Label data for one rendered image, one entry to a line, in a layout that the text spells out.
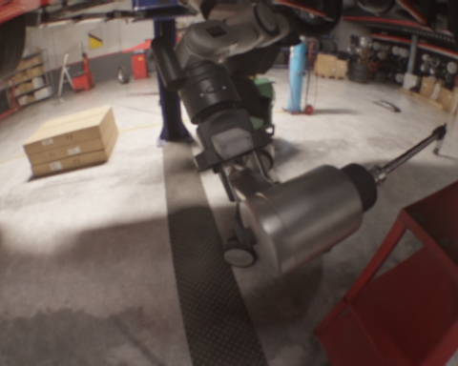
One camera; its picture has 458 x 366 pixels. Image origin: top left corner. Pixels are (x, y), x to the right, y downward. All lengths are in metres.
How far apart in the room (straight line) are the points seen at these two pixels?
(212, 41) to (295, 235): 0.30
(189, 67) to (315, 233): 0.30
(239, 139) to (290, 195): 0.10
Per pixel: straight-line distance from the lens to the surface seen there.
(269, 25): 0.59
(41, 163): 3.06
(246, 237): 0.24
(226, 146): 0.28
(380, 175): 0.32
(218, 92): 0.34
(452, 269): 0.52
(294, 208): 0.21
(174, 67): 0.36
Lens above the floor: 1.15
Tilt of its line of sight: 36 degrees down
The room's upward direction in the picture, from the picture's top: 1 degrees counter-clockwise
